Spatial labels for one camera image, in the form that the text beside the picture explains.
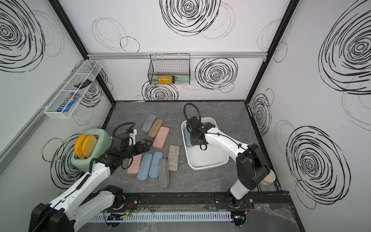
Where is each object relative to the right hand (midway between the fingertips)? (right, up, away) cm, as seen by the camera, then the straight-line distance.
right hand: (198, 139), depth 87 cm
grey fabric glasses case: (-20, -21, -10) cm, 30 cm away
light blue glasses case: (-32, -15, -4) cm, 35 cm away
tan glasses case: (+1, +12, -20) cm, 23 cm away
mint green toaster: (-54, 0, -6) cm, 54 cm away
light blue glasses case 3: (-6, 0, +7) cm, 10 cm away
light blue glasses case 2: (-26, -17, -4) cm, 31 cm away
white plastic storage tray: (+2, -12, +4) cm, 13 cm away
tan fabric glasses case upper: (-29, +6, +13) cm, 32 cm away
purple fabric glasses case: (-35, +10, +15) cm, 39 cm away
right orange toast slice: (-57, 0, -15) cm, 59 cm away
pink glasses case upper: (-24, 0, +9) cm, 26 cm away
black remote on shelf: (-64, +33, -6) cm, 72 cm away
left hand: (-30, -2, -5) cm, 31 cm away
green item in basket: (-10, +37, 0) cm, 38 cm away
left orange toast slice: (-61, 0, -16) cm, 63 cm away
